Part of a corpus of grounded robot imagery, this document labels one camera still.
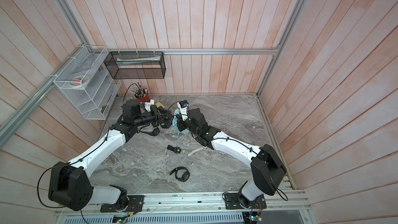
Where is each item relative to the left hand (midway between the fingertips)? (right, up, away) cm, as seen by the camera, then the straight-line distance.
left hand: (171, 113), depth 76 cm
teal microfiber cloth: (+1, -5, +2) cm, 5 cm away
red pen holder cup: (-24, +10, +28) cm, 38 cm away
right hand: (+2, -1, +3) cm, 4 cm away
